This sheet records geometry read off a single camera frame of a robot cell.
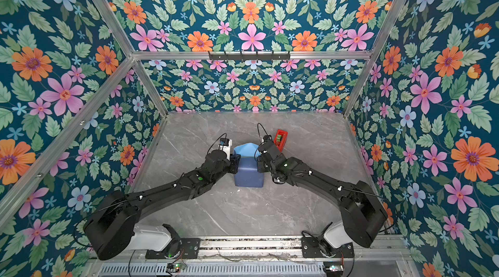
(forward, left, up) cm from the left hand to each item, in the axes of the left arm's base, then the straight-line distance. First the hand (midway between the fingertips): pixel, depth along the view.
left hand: (240, 152), depth 83 cm
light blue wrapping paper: (-7, -2, -8) cm, 11 cm away
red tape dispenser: (+12, -20, -10) cm, 25 cm away
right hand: (-2, -8, -4) cm, 9 cm away
